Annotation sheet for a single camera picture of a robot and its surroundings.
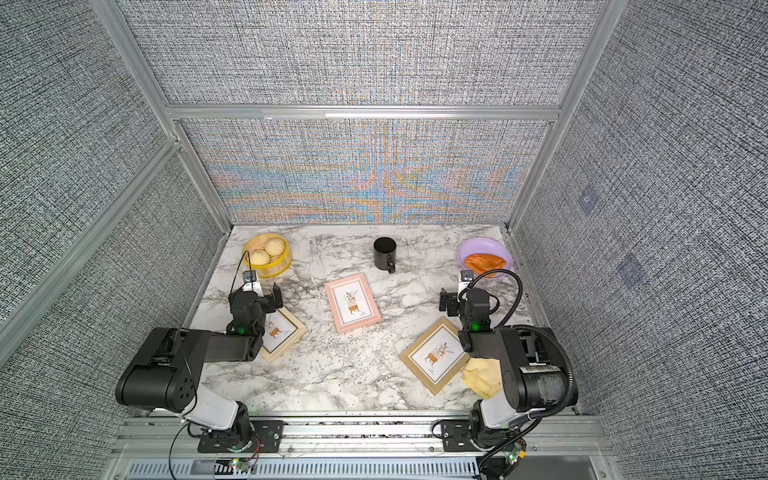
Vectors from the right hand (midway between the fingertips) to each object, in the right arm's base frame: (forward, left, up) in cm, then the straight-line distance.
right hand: (460, 280), depth 93 cm
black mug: (+12, +24, -2) cm, 27 cm away
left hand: (-1, +61, +1) cm, 61 cm away
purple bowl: (+20, -12, -8) cm, 25 cm away
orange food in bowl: (+11, -10, -6) cm, 16 cm away
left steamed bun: (+13, +68, -5) cm, 69 cm away
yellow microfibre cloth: (-27, -3, -5) cm, 28 cm away
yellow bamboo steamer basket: (+14, +64, -5) cm, 66 cm away
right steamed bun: (+17, +63, -3) cm, 65 cm away
